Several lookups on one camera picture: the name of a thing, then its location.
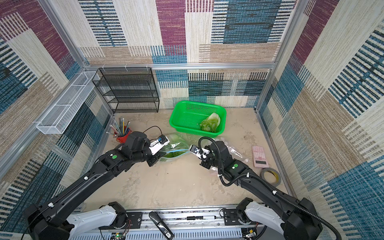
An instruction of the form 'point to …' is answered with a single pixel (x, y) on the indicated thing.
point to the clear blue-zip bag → (179, 145)
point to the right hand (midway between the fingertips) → (201, 151)
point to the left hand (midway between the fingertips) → (163, 149)
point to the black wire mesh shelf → (128, 90)
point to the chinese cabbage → (211, 123)
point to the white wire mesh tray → (56, 121)
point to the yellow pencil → (123, 126)
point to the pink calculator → (260, 159)
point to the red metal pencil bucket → (122, 139)
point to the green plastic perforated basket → (187, 116)
